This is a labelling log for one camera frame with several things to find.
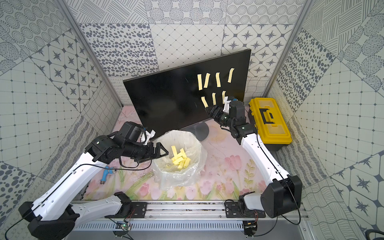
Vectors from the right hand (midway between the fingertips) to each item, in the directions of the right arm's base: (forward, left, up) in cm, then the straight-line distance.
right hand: (208, 112), depth 77 cm
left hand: (-21, +22, -3) cm, 31 cm away
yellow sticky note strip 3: (+10, -8, +4) cm, 14 cm away
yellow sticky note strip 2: (+6, -3, +4) cm, 8 cm away
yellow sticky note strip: (+3, +2, +4) cm, 5 cm away
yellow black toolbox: (-1, -39, -14) cm, 41 cm away
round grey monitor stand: (+9, +4, -29) cm, 31 cm away
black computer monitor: (+14, +26, -5) cm, 30 cm away
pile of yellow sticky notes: (-21, +14, -11) cm, 28 cm away
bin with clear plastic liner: (-32, +17, -2) cm, 36 cm away
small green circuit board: (-46, +42, -30) cm, 69 cm away
